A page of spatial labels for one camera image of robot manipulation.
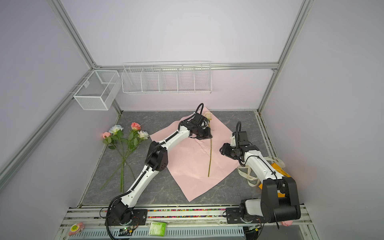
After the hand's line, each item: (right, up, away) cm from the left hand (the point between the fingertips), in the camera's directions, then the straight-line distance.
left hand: (214, 138), depth 99 cm
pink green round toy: (-67, -39, -31) cm, 83 cm away
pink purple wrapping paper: (-11, -16, -7) cm, 21 cm away
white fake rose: (-68, +5, +6) cm, 69 cm away
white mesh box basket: (-78, +30, -1) cm, 84 cm away
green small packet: (-30, -40, -30) cm, 58 cm away
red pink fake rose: (-57, +8, +9) cm, 58 cm away
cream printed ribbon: (+16, -20, -12) cm, 28 cm away
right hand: (+4, -7, -11) cm, 14 cm away
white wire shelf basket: (-31, +40, -1) cm, 51 cm away
